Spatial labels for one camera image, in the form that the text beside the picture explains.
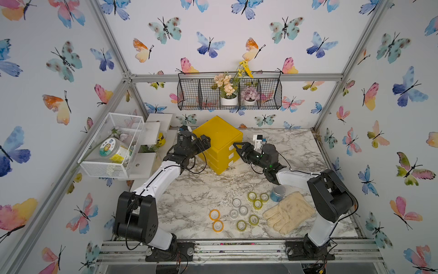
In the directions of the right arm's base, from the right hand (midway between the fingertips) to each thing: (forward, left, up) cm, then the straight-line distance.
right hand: (235, 145), depth 83 cm
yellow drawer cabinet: (-4, +6, -2) cm, 7 cm away
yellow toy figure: (+14, +46, -16) cm, 51 cm away
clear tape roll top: (-20, -2, -23) cm, 30 cm away
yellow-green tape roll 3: (-20, -12, -22) cm, 32 cm away
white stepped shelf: (+8, +41, 0) cm, 42 cm away
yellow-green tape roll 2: (-18, -16, -22) cm, 33 cm away
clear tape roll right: (-23, -6, -22) cm, 33 cm away
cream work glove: (-23, -29, -22) cm, 43 cm away
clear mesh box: (-1, +49, +9) cm, 49 cm away
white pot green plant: (+3, +48, -9) cm, 49 cm away
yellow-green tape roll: (-18, -9, -22) cm, 30 cm away
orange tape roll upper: (-26, +9, -22) cm, 36 cm away
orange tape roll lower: (-32, +7, -22) cm, 39 cm away
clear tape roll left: (-26, -1, -22) cm, 34 cm away
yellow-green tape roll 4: (-28, -10, -22) cm, 37 cm away
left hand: (+3, +14, 0) cm, 15 cm away
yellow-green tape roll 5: (-31, -4, -22) cm, 38 cm away
